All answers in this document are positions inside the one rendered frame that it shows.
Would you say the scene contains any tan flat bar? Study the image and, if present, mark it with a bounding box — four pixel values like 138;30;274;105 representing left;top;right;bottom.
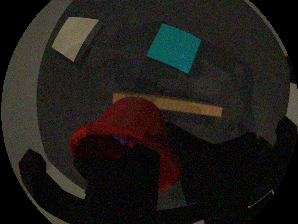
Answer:
113;91;222;117

